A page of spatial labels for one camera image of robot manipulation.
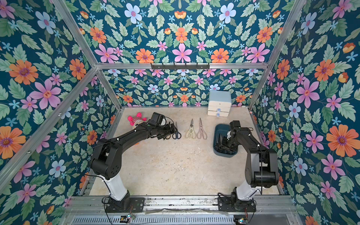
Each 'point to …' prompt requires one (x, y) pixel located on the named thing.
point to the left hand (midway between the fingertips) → (174, 130)
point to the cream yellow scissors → (191, 133)
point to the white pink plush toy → (135, 121)
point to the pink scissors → (201, 132)
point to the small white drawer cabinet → (220, 102)
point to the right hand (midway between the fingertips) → (223, 146)
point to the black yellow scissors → (168, 138)
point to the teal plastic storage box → (222, 146)
